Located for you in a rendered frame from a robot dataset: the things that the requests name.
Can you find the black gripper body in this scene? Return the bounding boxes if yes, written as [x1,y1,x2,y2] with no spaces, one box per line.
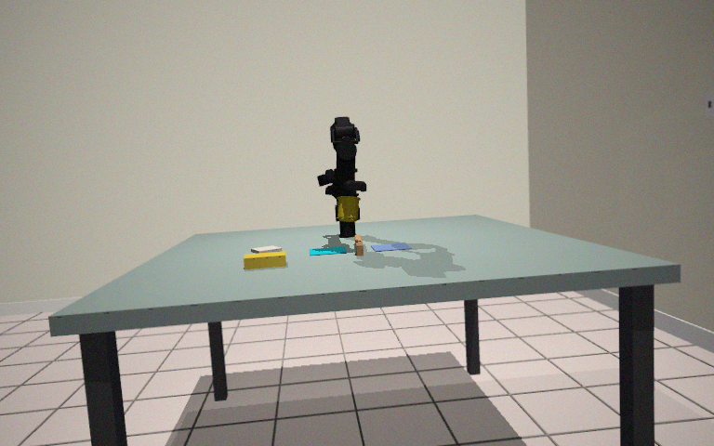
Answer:
[325,164,366,195]

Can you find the tan wooden bar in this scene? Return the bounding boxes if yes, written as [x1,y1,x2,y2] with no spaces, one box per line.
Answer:
[354,235,364,256]

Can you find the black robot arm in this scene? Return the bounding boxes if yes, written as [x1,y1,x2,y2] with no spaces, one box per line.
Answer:
[317,117,360,238]

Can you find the yellow rectangular block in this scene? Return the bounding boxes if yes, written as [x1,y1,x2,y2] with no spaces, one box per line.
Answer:
[244,251,286,269]

